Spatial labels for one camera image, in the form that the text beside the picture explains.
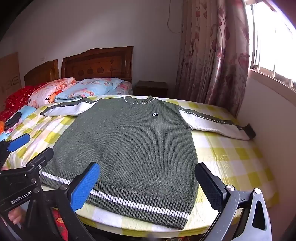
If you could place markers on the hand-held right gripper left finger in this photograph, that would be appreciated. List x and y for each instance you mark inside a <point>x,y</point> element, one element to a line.
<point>84,185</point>

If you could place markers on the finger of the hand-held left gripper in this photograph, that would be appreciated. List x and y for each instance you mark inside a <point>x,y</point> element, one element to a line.
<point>40,158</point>
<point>19,141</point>

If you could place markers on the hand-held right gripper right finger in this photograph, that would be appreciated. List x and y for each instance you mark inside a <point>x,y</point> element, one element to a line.
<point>209,187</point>

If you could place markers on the green knit sweater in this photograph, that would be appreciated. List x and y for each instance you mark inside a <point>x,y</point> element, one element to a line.
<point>129,150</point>

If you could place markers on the person's left hand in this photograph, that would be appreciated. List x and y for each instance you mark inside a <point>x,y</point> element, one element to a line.
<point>15,215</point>

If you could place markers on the black object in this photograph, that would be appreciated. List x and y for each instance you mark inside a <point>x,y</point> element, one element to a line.
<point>12,120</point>

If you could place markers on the light blue cloth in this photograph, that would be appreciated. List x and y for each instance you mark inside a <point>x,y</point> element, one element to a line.
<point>27,111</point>

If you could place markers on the yellow checkered bed sheet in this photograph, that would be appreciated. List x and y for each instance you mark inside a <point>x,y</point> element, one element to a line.
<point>231,157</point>

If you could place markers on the red blanket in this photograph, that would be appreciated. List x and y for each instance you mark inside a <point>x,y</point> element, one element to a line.
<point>19,96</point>

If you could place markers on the pink orange floral pillow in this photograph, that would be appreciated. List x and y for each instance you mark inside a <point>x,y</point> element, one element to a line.
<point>44,92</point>

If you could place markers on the cardboard box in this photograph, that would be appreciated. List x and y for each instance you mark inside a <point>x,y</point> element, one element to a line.
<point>10,76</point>

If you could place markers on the small wooden headboard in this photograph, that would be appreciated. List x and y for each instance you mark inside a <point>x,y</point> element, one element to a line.
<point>42,73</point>

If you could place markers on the blue floral pillow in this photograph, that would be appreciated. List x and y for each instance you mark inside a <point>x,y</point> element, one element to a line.
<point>85,89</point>

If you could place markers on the pale floral quilt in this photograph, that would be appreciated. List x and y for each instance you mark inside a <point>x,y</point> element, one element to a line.
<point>124,87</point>

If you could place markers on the large wooden headboard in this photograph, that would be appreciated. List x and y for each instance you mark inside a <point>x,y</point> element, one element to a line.
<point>99,63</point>

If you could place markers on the dark wooden nightstand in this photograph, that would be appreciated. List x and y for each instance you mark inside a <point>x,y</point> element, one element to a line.
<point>151,89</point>

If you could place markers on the pink floral curtain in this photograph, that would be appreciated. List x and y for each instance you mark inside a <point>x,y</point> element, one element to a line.
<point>208,53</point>

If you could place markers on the window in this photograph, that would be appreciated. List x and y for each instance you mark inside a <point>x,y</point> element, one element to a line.
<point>275,46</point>

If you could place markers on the white wall socket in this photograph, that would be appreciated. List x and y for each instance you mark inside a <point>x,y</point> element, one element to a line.
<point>42,59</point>

